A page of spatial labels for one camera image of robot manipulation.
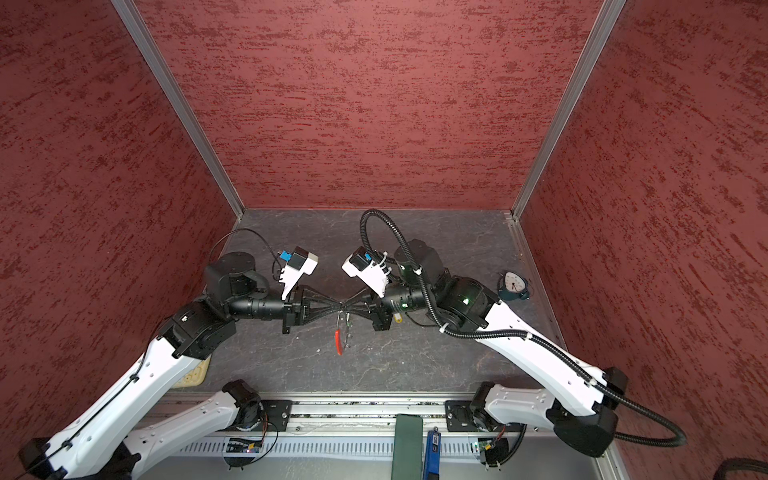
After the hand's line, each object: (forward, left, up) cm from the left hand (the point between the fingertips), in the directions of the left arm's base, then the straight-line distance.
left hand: (336, 314), depth 57 cm
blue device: (-21, -21, -29) cm, 41 cm away
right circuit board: (-19, -37, -33) cm, 53 cm away
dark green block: (-22, -15, -32) cm, 42 cm away
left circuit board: (-19, +27, -36) cm, 49 cm away
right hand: (0, -2, 0) cm, 2 cm away
